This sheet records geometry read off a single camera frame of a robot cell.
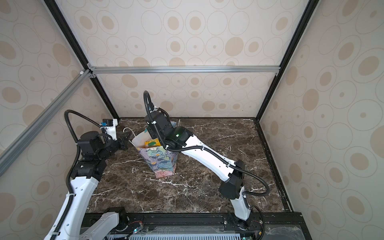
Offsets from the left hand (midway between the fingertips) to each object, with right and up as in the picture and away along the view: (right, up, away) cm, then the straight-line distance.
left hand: (133, 130), depth 70 cm
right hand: (+10, +4, +1) cm, 11 cm away
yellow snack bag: (+5, -7, +12) cm, 15 cm away
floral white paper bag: (+11, -16, +10) cm, 22 cm away
